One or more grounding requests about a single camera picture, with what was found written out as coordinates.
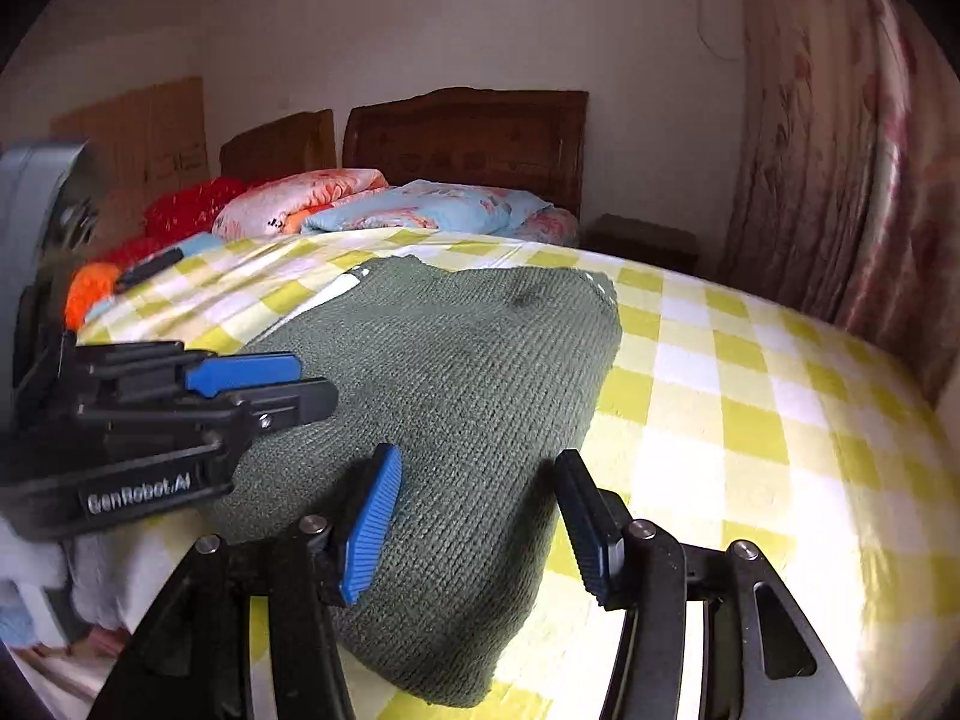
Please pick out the red dotted blanket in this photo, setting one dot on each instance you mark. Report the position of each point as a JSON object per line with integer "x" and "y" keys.
{"x": 173, "y": 218}

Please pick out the pink floral pillow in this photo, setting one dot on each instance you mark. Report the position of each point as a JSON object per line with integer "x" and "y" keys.
{"x": 280, "y": 207}

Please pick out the yellow checkered bed sheet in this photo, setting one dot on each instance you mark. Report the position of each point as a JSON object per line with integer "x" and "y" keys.
{"x": 724, "y": 417}

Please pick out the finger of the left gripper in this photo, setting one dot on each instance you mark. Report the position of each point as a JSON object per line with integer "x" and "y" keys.
{"x": 225, "y": 373}
{"x": 279, "y": 406}

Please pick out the wooden wardrobe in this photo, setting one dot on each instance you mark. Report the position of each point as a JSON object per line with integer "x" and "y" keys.
{"x": 148, "y": 142}

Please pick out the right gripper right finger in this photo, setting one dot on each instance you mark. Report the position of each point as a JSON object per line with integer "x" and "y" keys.
{"x": 761, "y": 656}

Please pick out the black object on bed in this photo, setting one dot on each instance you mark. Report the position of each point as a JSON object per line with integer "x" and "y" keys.
{"x": 147, "y": 269}

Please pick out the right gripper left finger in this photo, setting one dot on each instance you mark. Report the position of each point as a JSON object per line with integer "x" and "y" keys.
{"x": 190, "y": 656}

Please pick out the dark wooden nightstand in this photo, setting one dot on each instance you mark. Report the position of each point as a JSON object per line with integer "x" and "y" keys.
{"x": 642, "y": 242}

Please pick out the green knit sweater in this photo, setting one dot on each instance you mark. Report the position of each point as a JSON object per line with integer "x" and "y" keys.
{"x": 481, "y": 378}

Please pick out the blue floral quilt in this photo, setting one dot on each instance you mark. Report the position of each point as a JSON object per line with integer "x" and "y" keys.
{"x": 434, "y": 206}

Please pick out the floral pink curtain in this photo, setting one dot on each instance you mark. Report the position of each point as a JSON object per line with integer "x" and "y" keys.
{"x": 846, "y": 204}

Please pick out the orange cloth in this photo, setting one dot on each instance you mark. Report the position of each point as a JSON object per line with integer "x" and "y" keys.
{"x": 94, "y": 282}

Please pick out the large wooden headboard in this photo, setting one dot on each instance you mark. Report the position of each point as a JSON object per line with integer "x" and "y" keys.
{"x": 528, "y": 139}

